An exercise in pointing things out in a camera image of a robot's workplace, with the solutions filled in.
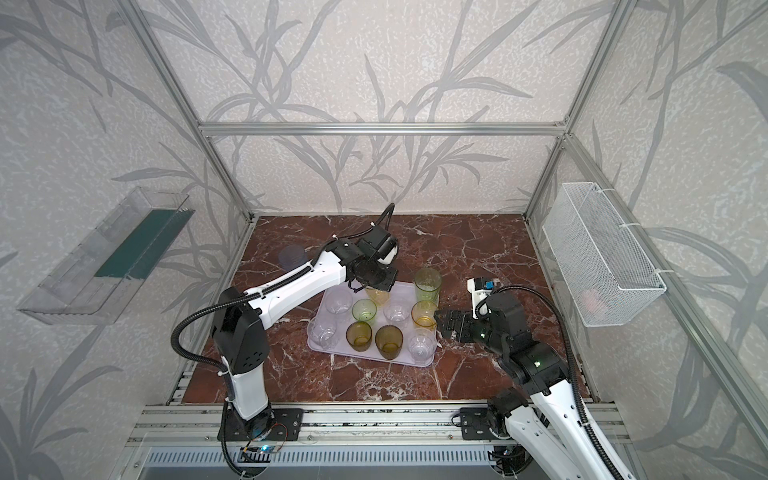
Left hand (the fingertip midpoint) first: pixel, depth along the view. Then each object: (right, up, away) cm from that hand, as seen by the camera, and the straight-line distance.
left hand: (392, 282), depth 84 cm
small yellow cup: (+9, -9, 0) cm, 13 cm away
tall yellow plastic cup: (-3, -5, +4) cm, 7 cm away
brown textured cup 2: (-10, -16, +2) cm, 19 cm away
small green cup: (-9, -9, +6) cm, 14 cm away
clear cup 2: (+1, -9, +4) cm, 10 cm away
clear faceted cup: (-17, -6, +5) cm, 18 cm away
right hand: (+14, -6, -12) cm, 19 cm away
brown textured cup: (-1, -16, -2) cm, 16 cm away
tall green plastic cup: (+11, -1, +7) cm, 13 cm away
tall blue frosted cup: (-34, +7, +12) cm, 37 cm away
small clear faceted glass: (+9, -18, +2) cm, 20 cm away
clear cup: (-21, -16, +4) cm, 27 cm away
